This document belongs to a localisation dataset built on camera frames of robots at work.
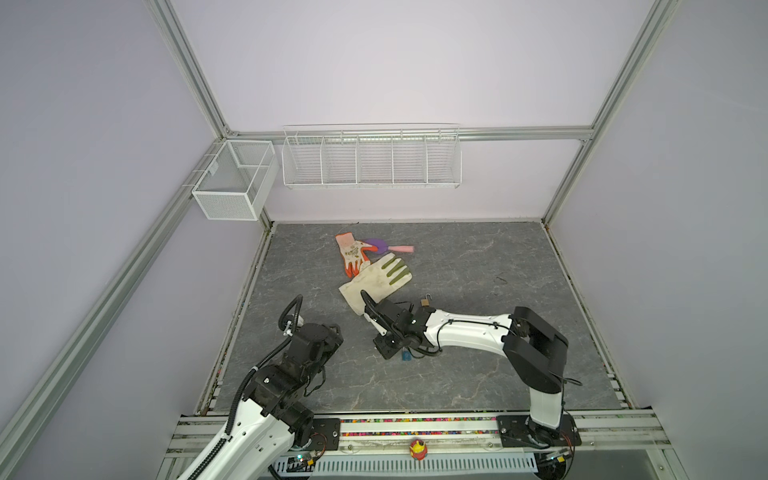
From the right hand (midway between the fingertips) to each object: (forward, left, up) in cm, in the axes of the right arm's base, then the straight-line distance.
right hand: (380, 345), depth 86 cm
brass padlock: (+15, -14, -1) cm, 21 cm away
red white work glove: (+35, +11, 0) cm, 37 cm away
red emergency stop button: (-26, -10, +4) cm, 28 cm away
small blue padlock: (-2, -7, -3) cm, 8 cm away
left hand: (-2, +11, +10) cm, 15 cm away
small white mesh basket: (+49, +50, +22) cm, 73 cm away
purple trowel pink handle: (+39, +1, -1) cm, 39 cm away
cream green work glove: (+24, +2, -1) cm, 25 cm away
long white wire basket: (+59, -13, +25) cm, 65 cm away
